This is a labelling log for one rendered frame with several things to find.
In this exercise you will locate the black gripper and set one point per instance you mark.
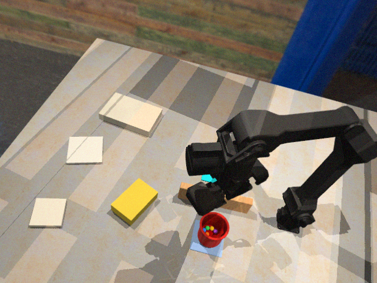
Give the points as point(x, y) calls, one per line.
point(207, 197)

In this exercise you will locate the red cup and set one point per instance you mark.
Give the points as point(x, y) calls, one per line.
point(219, 222)

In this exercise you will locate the orange wooden bar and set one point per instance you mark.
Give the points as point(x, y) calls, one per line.
point(238, 204)

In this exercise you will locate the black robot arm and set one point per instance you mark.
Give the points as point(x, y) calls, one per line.
point(258, 132)

